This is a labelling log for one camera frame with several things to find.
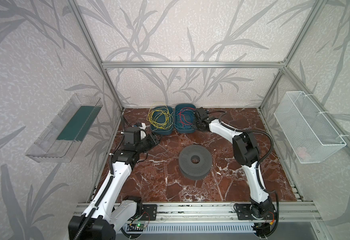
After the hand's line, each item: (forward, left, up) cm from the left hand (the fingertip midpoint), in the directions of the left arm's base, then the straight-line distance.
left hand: (162, 132), depth 77 cm
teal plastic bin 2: (+29, -11, -19) cm, 36 cm away
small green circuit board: (-39, +9, -22) cm, 46 cm away
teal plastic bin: (+15, 0, -22) cm, 27 cm away
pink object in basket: (-10, -69, -1) cm, 70 cm away
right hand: (+21, -18, -16) cm, 32 cm away
